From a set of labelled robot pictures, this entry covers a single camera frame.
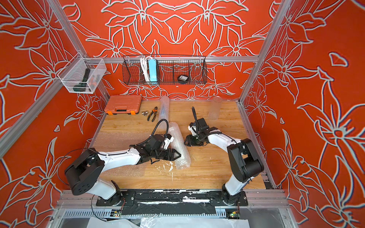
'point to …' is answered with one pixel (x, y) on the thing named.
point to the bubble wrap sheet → (117, 140)
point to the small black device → (183, 78)
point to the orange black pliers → (154, 111)
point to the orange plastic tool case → (121, 104)
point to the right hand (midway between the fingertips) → (184, 143)
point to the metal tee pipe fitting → (145, 113)
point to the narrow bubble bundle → (164, 112)
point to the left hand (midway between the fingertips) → (178, 155)
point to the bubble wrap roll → (184, 162)
